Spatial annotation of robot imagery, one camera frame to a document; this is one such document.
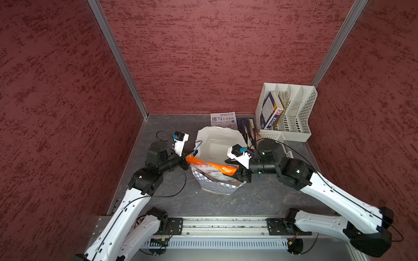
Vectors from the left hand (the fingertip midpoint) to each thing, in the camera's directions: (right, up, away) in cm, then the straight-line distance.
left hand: (195, 154), depth 70 cm
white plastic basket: (+52, +7, +30) cm, 60 cm away
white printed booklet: (+18, +18, +48) cm, 54 cm away
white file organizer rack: (+63, +27, +49) cm, 84 cm away
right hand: (+13, -5, -7) cm, 16 cm away
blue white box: (+44, +23, +27) cm, 57 cm away
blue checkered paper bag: (+7, +2, +24) cm, 25 cm away
